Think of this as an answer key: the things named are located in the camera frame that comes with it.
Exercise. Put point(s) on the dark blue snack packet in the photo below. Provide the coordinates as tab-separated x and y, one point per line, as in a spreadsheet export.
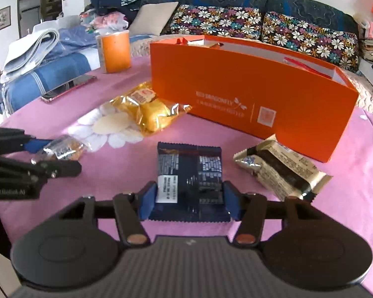
189	173

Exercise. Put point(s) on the folded grey white cloth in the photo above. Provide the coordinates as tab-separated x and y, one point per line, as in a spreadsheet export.
31	49

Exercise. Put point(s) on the golden cake packet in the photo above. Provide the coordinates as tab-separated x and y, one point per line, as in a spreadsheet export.
152	111

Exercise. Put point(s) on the beige pillow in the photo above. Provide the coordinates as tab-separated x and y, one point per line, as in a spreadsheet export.
152	18

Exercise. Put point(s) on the blue striped blanket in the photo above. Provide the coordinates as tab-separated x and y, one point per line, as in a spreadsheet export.
49	71

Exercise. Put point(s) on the orange cardboard box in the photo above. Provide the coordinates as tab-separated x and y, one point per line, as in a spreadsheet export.
236	83

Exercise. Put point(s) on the black smartphone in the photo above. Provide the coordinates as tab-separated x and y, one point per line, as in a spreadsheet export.
68	88

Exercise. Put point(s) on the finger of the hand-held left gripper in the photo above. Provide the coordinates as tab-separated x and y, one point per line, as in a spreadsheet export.
62	168
35	145

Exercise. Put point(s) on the small orange snack packet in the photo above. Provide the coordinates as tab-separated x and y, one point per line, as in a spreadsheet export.
189	41

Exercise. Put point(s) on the pile of clothes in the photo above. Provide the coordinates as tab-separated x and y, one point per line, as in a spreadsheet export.
112	6

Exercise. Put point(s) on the orange cylindrical canister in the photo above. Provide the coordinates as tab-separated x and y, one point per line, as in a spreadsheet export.
115	52

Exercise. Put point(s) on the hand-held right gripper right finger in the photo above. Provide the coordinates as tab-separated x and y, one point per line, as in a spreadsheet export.
233	201

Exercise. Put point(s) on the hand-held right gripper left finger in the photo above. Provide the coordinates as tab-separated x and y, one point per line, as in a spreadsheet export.
147	201

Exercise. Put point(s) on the floral cushion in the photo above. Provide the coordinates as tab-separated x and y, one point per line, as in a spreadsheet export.
217	21
310	37

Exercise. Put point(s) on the beige chocolate bar packet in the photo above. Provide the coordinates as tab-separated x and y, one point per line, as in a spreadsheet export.
283	167

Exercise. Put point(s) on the small framed picture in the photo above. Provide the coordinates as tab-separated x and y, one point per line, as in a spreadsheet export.
3	18

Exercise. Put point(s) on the beige sofa cover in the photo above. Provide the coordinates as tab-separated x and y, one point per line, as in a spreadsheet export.
140	46

